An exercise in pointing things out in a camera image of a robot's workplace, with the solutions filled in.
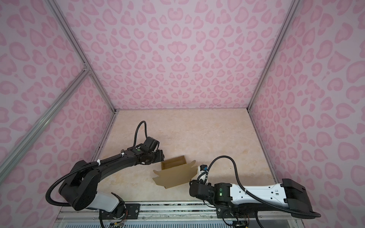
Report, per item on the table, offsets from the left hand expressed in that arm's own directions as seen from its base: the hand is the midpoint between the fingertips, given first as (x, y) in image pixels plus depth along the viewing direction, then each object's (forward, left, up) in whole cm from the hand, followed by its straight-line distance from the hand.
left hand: (162, 156), depth 89 cm
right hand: (-18, -18, +1) cm, 25 cm away
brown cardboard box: (-16, -10, +17) cm, 25 cm away
